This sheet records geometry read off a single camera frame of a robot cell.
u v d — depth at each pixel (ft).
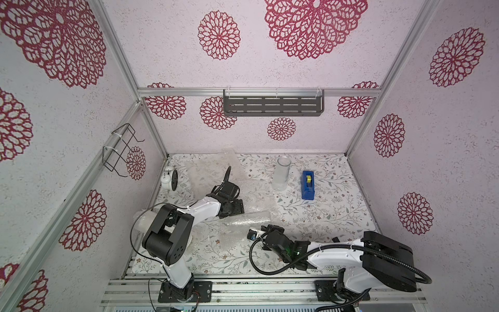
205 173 3.70
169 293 2.35
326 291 2.39
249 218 2.83
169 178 3.16
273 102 3.02
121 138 2.56
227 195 2.45
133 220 1.47
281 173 3.10
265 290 2.47
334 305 1.95
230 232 2.93
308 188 3.27
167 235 1.57
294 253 2.08
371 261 1.41
